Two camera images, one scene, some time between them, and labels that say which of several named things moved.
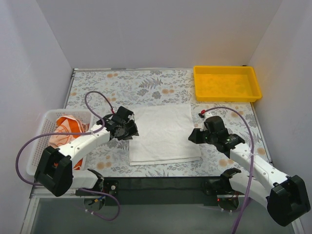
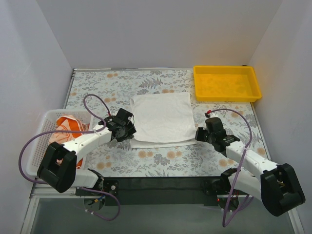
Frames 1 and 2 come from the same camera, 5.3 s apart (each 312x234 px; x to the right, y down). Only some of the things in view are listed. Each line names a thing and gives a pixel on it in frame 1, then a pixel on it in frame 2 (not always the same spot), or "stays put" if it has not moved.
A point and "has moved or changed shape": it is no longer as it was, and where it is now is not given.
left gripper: x=131 y=127 stays put
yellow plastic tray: x=225 y=84 stays put
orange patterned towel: x=68 y=124 stays put
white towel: x=163 y=132 has moved or changed shape
